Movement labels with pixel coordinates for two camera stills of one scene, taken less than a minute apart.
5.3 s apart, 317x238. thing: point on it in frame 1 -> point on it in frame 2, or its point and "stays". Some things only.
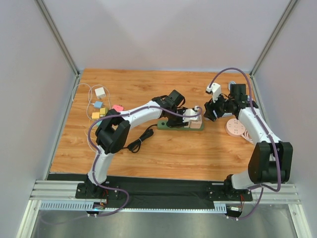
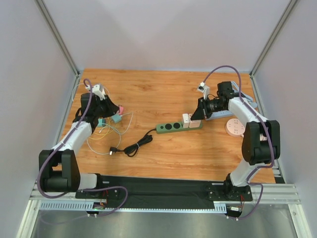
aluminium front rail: [61, 196] stays
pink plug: [118, 107] stays
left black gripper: [180, 116] -> [106, 106]
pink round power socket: [234, 127] stays
